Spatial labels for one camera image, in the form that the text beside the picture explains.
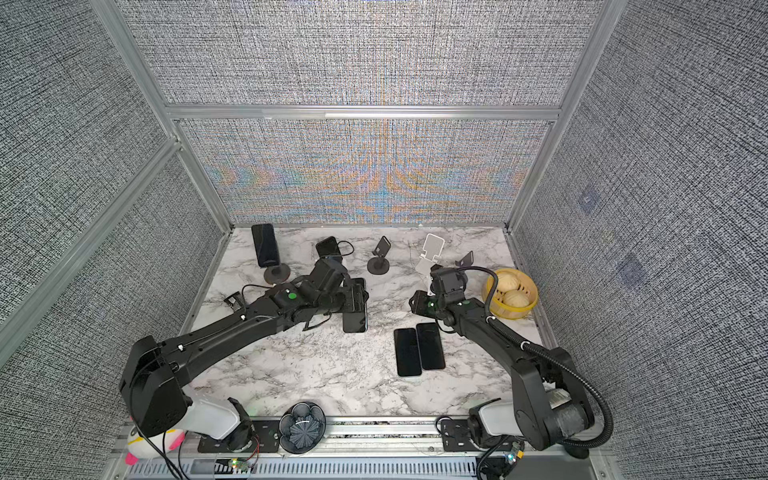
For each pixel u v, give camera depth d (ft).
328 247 3.19
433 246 3.32
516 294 3.04
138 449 2.25
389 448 2.36
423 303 2.54
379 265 3.50
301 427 2.44
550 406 1.37
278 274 3.43
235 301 3.16
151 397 1.32
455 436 2.40
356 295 2.35
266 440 2.41
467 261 3.18
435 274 2.32
